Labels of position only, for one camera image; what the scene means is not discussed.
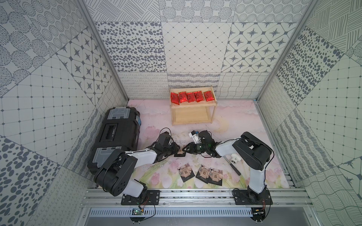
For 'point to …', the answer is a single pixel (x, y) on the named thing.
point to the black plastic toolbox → (120, 130)
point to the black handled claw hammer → (232, 166)
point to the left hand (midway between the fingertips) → (180, 145)
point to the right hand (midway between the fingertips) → (184, 150)
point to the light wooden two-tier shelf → (193, 112)
